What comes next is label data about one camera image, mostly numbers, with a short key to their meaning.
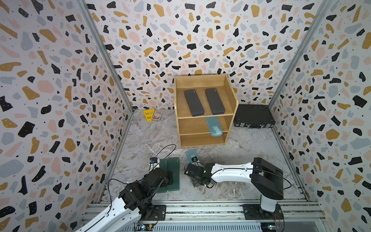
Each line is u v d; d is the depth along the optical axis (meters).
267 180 0.46
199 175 0.65
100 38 0.81
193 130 0.88
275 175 0.45
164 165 0.90
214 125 0.88
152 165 0.67
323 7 0.72
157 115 1.17
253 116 1.18
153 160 0.67
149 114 1.17
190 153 0.97
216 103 0.83
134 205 0.51
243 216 0.74
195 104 0.80
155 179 0.55
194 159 0.78
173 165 0.92
